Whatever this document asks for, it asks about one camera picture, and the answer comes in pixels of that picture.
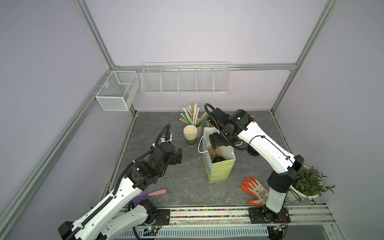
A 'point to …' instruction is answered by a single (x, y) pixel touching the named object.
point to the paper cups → (190, 134)
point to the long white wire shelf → (186, 78)
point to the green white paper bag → (218, 162)
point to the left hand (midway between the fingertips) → (170, 149)
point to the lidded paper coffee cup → (218, 159)
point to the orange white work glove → (254, 185)
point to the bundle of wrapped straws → (190, 115)
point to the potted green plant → (308, 184)
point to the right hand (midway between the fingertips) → (220, 144)
